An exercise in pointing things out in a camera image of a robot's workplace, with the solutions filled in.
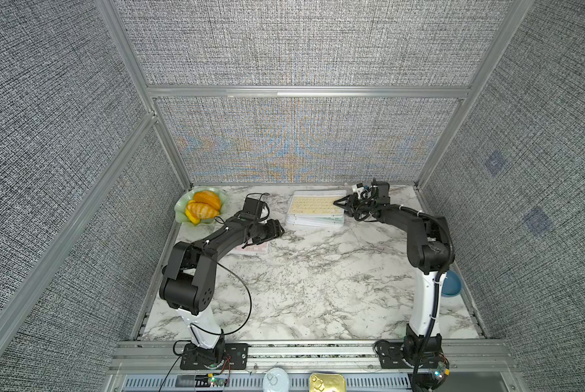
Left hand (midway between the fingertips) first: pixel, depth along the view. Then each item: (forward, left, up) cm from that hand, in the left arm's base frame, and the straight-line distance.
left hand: (282, 230), depth 93 cm
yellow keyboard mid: (+15, -15, -2) cm, 21 cm away
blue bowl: (-22, -59, -6) cm, 63 cm away
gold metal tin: (-48, -11, -4) cm, 49 cm away
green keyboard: (+8, -21, -6) cm, 23 cm away
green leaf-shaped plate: (+18, +44, -3) cm, 48 cm away
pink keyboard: (-3, +9, -8) cm, 12 cm away
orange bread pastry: (+15, +33, -1) cm, 36 cm away
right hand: (+13, -21, +4) cm, 25 cm away
